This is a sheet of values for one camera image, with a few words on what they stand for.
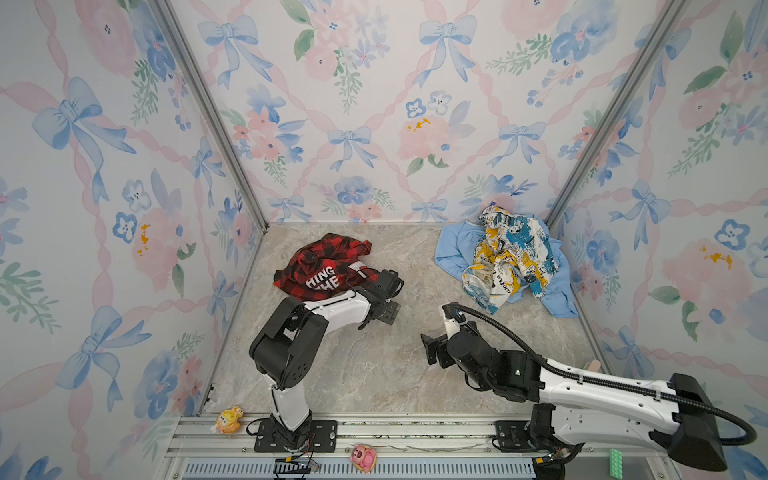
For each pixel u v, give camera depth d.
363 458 0.69
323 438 0.74
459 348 0.57
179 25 0.72
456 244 1.13
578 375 0.48
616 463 0.70
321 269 0.97
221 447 0.73
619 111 0.85
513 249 0.97
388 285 0.75
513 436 0.73
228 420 0.73
